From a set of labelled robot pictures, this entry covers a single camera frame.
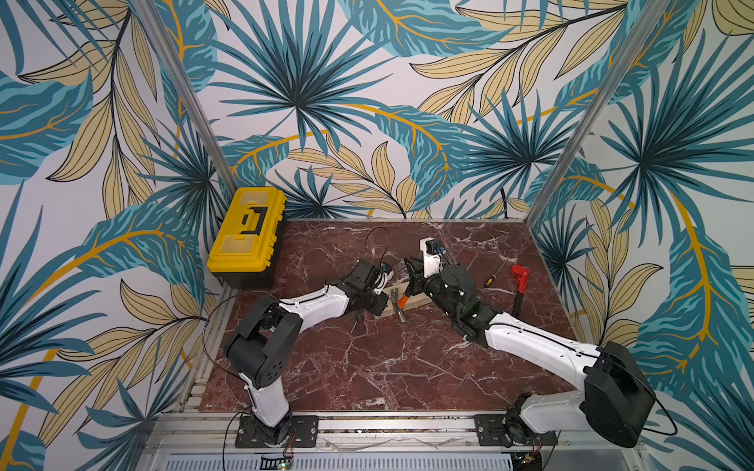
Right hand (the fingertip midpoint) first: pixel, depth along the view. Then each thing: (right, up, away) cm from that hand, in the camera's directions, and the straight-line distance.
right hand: (409, 258), depth 78 cm
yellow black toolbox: (-51, +10, +17) cm, 54 cm away
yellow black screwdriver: (+30, -8, +23) cm, 39 cm away
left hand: (-7, -15, +14) cm, 22 cm away
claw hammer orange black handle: (-2, -13, +9) cm, 16 cm away
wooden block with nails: (+3, -14, +14) cm, 20 cm away
